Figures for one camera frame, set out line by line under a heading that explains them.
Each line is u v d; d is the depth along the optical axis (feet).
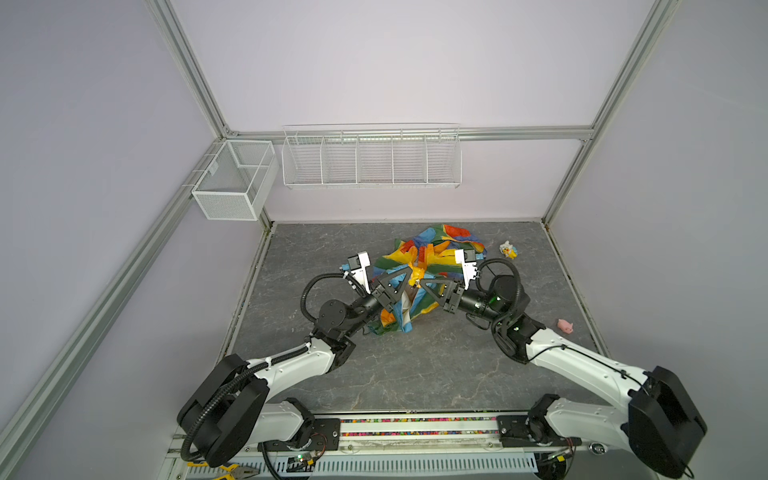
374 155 3.25
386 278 2.17
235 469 2.25
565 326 2.96
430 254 3.43
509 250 3.55
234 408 1.36
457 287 2.12
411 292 2.34
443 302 2.13
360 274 2.10
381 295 2.03
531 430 2.15
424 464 5.18
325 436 2.39
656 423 1.32
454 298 2.06
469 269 2.14
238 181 3.35
